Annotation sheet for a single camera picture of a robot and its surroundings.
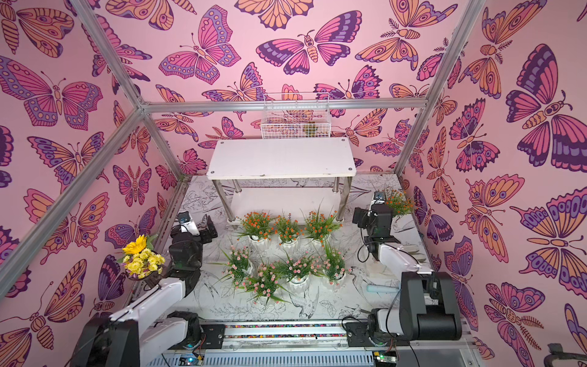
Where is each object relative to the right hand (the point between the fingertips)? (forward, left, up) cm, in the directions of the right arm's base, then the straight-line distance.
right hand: (374, 209), depth 90 cm
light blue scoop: (-26, -1, -13) cm, 30 cm away
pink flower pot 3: (-26, +29, +1) cm, 39 cm away
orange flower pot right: (-9, +22, +1) cm, 24 cm away
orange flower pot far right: (+3, -10, +1) cm, 11 cm away
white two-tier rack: (-2, +35, +20) cm, 40 cm away
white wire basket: (+32, +31, +21) cm, 49 cm away
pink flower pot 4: (-24, +17, -3) cm, 29 cm away
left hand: (-8, +67, +3) cm, 67 cm away
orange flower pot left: (-11, +44, +2) cm, 45 cm away
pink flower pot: (-26, +48, +3) cm, 55 cm away
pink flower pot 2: (-32, +40, +3) cm, 51 cm away
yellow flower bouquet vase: (-28, +75, +11) cm, 80 cm away
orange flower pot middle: (-11, +33, 0) cm, 35 cm away
